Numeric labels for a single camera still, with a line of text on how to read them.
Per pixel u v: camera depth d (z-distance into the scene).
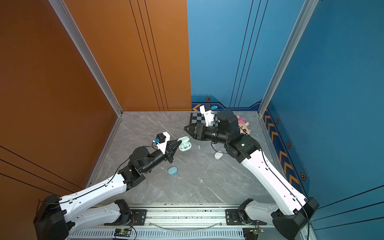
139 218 0.74
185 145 0.69
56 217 0.40
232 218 0.72
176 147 0.68
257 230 0.70
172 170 0.87
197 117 1.12
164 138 0.58
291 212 0.37
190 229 0.71
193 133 0.55
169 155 0.61
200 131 0.54
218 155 0.94
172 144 0.65
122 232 0.72
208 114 0.57
